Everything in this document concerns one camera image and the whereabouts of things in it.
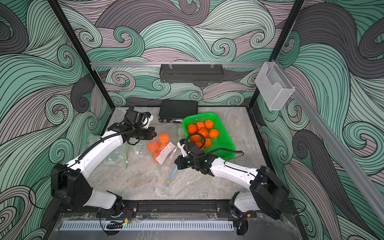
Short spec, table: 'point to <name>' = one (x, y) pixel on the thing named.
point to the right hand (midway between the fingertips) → (172, 164)
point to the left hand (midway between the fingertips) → (155, 133)
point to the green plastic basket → (221, 146)
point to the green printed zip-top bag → (123, 157)
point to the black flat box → (175, 111)
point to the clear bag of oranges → (158, 155)
